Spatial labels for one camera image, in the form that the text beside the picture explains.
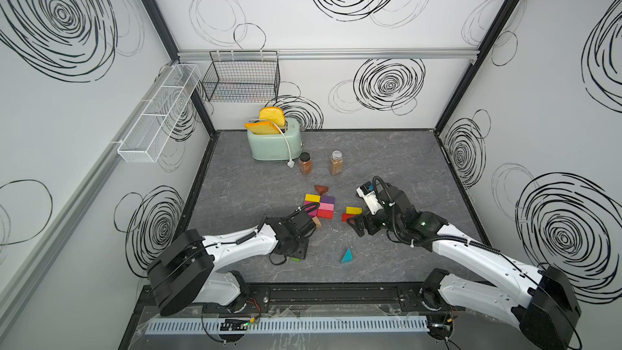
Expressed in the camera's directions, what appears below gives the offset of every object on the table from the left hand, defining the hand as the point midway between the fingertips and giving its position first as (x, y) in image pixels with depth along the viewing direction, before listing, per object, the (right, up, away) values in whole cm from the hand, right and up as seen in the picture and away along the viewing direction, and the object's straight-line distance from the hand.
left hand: (298, 251), depth 83 cm
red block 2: (+17, +10, +8) cm, 21 cm away
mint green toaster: (-4, +44, +16) cm, 47 cm away
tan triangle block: (+6, +9, +4) cm, 12 cm away
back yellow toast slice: (-11, +50, +14) cm, 53 cm away
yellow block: (+5, +16, +14) cm, 22 cm away
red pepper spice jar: (+2, +30, +15) cm, 34 cm away
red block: (+11, +11, +9) cm, 18 cm away
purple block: (+11, +15, +14) cm, 23 cm away
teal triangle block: (+17, -1, -3) cm, 17 cm away
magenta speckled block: (+5, +15, -8) cm, 18 cm away
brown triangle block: (+8, +19, +14) cm, 25 cm away
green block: (-1, -1, -4) cm, 4 cm away
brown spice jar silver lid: (+14, +30, +14) cm, 36 cm away
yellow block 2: (+21, +12, +10) cm, 26 cm away
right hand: (+20, +14, -5) cm, 25 cm away
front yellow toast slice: (-14, +44, +9) cm, 47 cm away
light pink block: (+11, +13, +10) cm, 20 cm away
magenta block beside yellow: (+3, +15, +12) cm, 19 cm away
